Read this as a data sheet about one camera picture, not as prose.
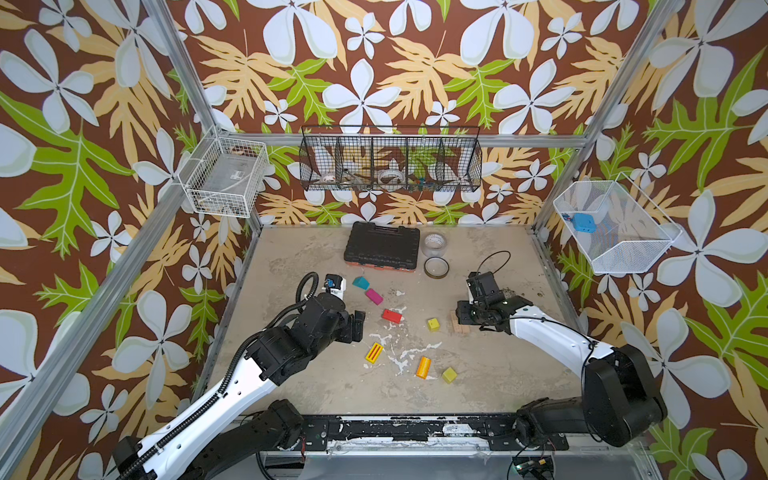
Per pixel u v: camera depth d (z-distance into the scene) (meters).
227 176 0.86
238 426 0.57
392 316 0.96
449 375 0.82
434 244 1.14
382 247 1.07
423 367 0.84
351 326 0.62
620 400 0.42
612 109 0.84
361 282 1.03
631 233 0.77
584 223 0.87
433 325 0.91
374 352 0.86
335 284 0.62
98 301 0.53
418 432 0.75
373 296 1.01
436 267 1.08
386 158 0.97
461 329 0.91
